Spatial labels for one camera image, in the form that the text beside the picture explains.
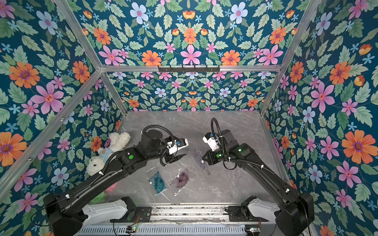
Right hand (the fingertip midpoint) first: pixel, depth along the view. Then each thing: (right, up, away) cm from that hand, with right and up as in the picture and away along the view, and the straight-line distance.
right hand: (205, 154), depth 74 cm
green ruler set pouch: (-28, -18, +10) cm, 35 cm away
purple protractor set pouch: (-15, -18, +10) cm, 25 cm away
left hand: (-10, +5, -5) cm, 13 cm away
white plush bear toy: (-57, +4, +19) cm, 61 cm away
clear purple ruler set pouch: (-3, -1, +1) cm, 4 cm away
